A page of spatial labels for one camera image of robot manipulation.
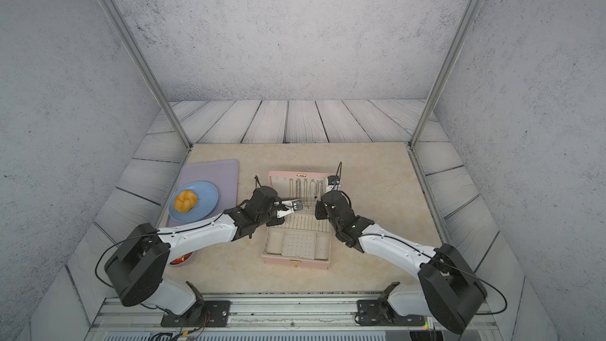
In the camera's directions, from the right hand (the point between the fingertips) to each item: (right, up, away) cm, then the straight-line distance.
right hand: (322, 197), depth 85 cm
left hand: (-13, -2, +3) cm, 13 cm away
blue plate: (-48, -3, +16) cm, 50 cm away
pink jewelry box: (-7, -14, -3) cm, 16 cm away
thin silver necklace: (-3, +3, 0) cm, 4 cm away
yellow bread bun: (-55, -3, +12) cm, 56 cm away
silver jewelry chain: (-2, +3, -1) cm, 4 cm away
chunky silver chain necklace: (-8, +5, -2) cm, 10 cm away
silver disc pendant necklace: (-6, +3, 0) cm, 7 cm away
